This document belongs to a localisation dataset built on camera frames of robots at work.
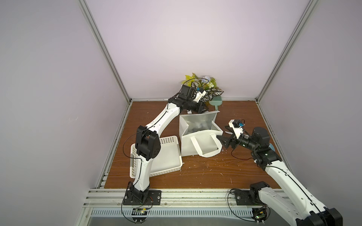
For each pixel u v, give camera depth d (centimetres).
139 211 71
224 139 70
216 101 118
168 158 90
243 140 64
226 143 66
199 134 73
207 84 96
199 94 79
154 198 73
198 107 76
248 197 73
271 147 92
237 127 62
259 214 70
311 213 39
